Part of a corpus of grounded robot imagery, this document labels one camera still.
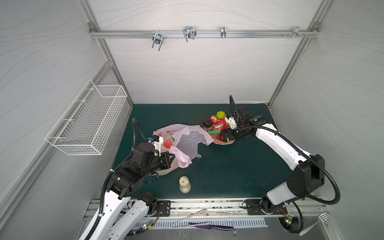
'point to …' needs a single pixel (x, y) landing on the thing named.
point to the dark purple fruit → (207, 123)
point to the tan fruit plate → (217, 141)
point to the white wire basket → (85, 127)
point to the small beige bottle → (185, 185)
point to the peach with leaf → (213, 119)
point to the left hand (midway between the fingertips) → (178, 154)
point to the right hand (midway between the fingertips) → (229, 133)
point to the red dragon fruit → (218, 126)
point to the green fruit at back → (221, 115)
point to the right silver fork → (322, 217)
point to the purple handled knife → (207, 225)
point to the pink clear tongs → (192, 225)
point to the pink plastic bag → (183, 140)
